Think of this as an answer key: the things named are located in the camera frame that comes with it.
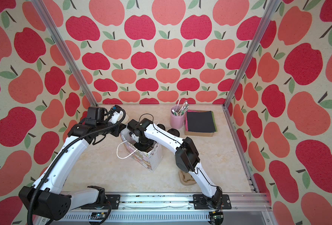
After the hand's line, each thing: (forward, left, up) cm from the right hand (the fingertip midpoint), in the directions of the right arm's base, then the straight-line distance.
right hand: (146, 149), depth 85 cm
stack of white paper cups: (+18, +17, +6) cm, 25 cm away
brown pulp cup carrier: (-13, -26, -7) cm, 29 cm away
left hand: (+5, +10, +16) cm, 20 cm away
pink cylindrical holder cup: (+24, -18, +5) cm, 30 cm away
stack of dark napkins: (+29, -35, -7) cm, 46 cm away
